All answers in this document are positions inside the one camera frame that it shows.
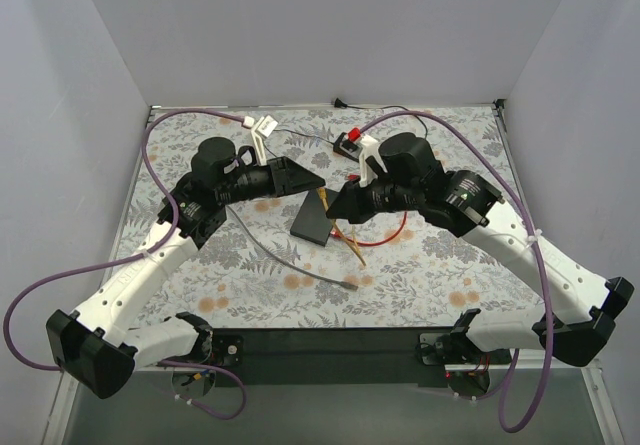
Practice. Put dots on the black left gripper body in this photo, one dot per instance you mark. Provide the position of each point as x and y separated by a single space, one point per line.
279 177

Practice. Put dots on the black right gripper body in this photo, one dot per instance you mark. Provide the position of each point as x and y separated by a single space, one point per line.
362 197

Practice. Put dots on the black network switch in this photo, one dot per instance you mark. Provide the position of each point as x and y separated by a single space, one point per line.
311 223

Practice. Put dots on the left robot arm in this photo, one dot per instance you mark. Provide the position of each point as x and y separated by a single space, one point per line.
96 343

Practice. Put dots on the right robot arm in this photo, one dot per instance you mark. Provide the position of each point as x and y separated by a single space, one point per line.
402 173

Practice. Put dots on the floral patterned table mat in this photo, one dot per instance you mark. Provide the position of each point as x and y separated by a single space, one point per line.
254 273

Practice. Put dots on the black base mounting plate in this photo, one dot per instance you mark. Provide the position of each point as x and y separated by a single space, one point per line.
349 356

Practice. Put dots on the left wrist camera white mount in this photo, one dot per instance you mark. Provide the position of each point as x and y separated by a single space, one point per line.
260 130

